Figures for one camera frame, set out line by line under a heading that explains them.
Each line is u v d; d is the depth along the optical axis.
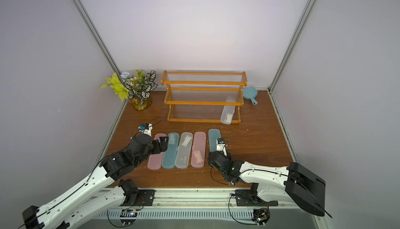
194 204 0.73
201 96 1.13
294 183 0.42
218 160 0.62
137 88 0.89
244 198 0.73
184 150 0.89
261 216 0.70
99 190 0.48
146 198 0.73
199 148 0.90
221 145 0.74
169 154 0.85
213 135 0.92
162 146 0.68
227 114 1.00
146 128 0.65
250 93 1.21
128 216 0.72
